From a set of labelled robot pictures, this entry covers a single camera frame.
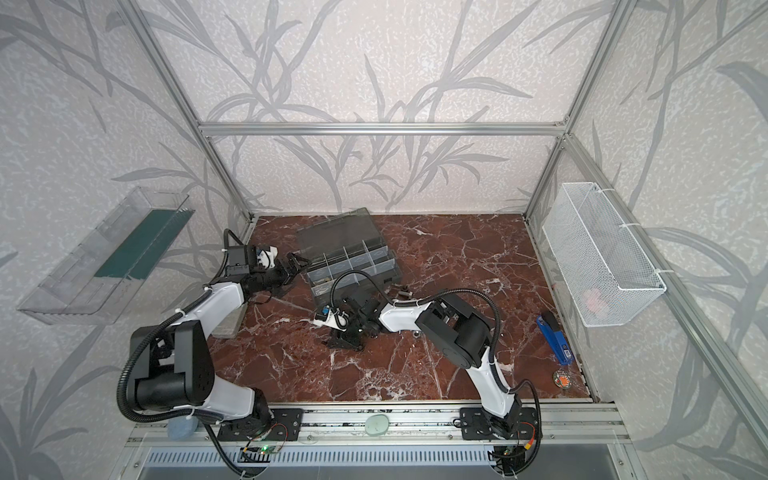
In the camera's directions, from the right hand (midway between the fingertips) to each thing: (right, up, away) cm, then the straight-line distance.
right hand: (332, 328), depth 89 cm
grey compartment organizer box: (0, +25, +17) cm, 30 cm away
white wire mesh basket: (+64, +19, -28) cm, 73 cm away
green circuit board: (-12, -24, -18) cm, 32 cm away
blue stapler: (+65, -1, -4) cm, 65 cm away
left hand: (-8, +20, +1) cm, 22 cm away
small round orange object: (+65, -11, -8) cm, 66 cm away
